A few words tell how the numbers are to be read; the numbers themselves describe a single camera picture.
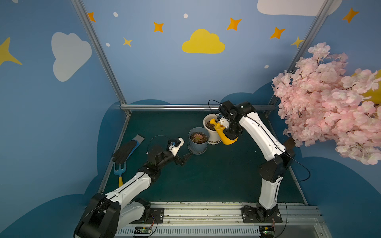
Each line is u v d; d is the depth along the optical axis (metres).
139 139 1.04
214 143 1.03
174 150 0.69
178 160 0.71
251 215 0.74
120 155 0.93
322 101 0.52
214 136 0.96
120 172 0.89
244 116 0.54
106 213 0.40
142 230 0.72
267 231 0.72
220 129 0.79
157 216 0.76
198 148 0.93
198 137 0.96
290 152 0.48
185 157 0.71
